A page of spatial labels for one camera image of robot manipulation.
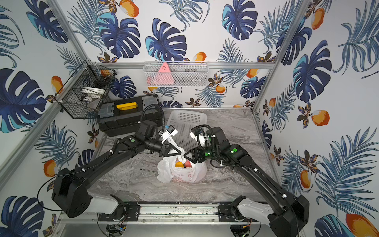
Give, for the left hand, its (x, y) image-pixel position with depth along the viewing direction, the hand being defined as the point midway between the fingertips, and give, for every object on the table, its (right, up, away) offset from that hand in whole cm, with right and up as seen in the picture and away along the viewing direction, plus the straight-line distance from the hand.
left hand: (179, 151), depth 70 cm
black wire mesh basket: (-62, +31, +22) cm, 73 cm away
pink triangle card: (-11, +43, +20) cm, 49 cm away
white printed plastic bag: (0, -8, -1) cm, 8 cm away
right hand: (+4, -1, +2) cm, 5 cm away
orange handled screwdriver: (-17, -16, +20) cm, 30 cm away
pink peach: (+3, -10, +16) cm, 19 cm away
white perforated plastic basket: (0, +15, +40) cm, 43 cm away
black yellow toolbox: (-38, +18, +25) cm, 49 cm away
